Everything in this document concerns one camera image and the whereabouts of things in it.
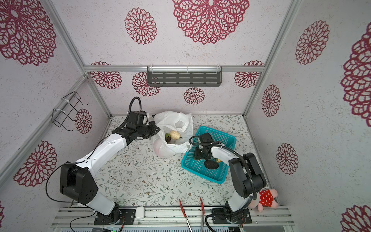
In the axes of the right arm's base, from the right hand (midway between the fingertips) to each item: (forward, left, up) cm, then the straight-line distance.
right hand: (196, 152), depth 94 cm
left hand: (+5, +21, +18) cm, 28 cm away
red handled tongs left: (-35, +7, -4) cm, 36 cm away
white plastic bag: (+13, +18, +17) cm, 28 cm away
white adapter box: (-35, +30, -3) cm, 46 cm away
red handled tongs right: (-31, -3, -2) cm, 31 cm away
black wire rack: (+1, +71, +33) cm, 78 cm away
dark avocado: (-9, -9, +1) cm, 12 cm away
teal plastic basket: (-4, -3, -4) cm, 6 cm away
